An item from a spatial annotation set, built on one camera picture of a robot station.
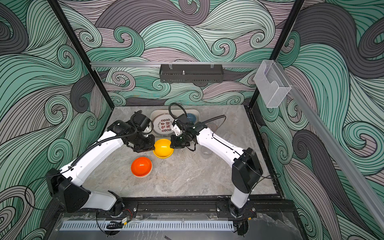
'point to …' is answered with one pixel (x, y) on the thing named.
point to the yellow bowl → (162, 149)
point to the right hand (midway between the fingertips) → (171, 146)
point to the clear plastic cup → (206, 152)
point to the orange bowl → (141, 167)
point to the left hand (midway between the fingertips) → (156, 147)
